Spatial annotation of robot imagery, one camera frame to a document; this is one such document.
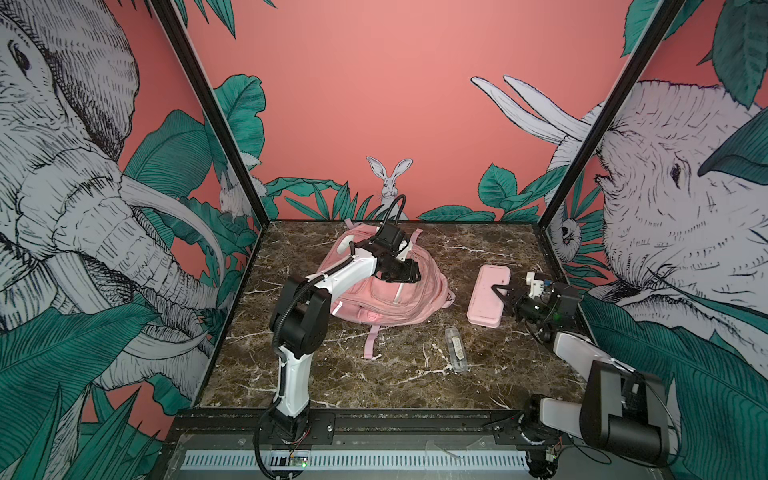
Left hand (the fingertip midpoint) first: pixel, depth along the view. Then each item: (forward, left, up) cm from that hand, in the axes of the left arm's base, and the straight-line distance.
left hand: (418, 273), depth 90 cm
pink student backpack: (-5, +14, -8) cm, 17 cm away
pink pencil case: (-12, -19, -1) cm, 22 cm away
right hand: (-7, -21, +3) cm, 22 cm away
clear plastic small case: (-20, -10, -11) cm, 25 cm away
